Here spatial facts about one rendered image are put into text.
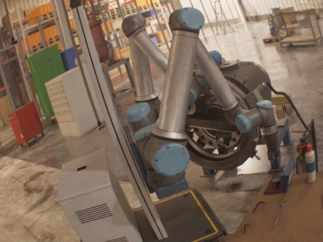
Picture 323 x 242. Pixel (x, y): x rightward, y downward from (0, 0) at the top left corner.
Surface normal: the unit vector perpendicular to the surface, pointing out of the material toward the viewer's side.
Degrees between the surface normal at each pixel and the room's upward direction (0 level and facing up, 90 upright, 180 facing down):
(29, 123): 90
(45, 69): 90
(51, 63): 90
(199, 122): 90
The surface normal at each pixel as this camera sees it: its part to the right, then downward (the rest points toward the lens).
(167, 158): 0.30, 0.28
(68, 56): 0.75, -0.04
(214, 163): -0.50, 0.42
